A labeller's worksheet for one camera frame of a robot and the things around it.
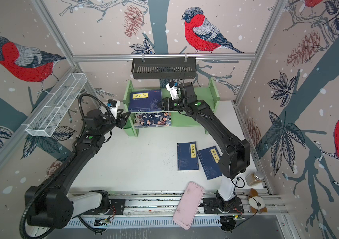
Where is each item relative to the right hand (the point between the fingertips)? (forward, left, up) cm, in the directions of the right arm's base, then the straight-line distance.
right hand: (158, 105), depth 77 cm
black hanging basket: (+41, +13, -2) cm, 43 cm away
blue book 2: (-14, -30, -32) cm, 46 cm away
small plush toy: (-37, -50, -30) cm, 69 cm away
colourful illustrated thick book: (+3, +6, -16) cm, 17 cm away
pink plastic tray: (-40, -16, -29) cm, 53 cm away
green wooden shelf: (+14, -29, -4) cm, 32 cm away
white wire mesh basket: (-13, +55, +2) cm, 56 cm away
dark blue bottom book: (+5, +8, -1) cm, 9 cm away
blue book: (-16, -16, -31) cm, 38 cm away
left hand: (-3, +18, 0) cm, 18 cm away
